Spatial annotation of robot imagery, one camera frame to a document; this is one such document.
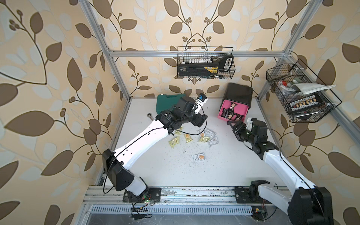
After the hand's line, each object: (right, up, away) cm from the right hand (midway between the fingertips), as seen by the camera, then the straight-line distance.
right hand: (229, 125), depth 83 cm
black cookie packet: (+6, +13, +12) cm, 19 cm away
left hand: (-18, +8, -12) cm, 23 cm away
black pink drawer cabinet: (+9, +15, +12) cm, 21 cm away
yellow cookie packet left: (-34, -12, +10) cm, 38 cm away
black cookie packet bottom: (+9, +5, +9) cm, 13 cm away
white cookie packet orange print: (-15, -8, +13) cm, 21 cm away
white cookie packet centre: (-18, -20, +3) cm, 27 cm away
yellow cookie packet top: (-30, -4, +18) cm, 35 cm away
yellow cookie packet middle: (-25, -10, +13) cm, 29 cm away
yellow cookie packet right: (-14, -10, +10) cm, 20 cm away
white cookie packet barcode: (-7, -12, +10) cm, 17 cm away
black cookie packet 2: (0, +7, +10) cm, 13 cm away
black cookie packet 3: (+4, +7, +11) cm, 14 cm away
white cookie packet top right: (-10, -6, +13) cm, 18 cm away
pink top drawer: (+11, +10, +12) cm, 19 cm away
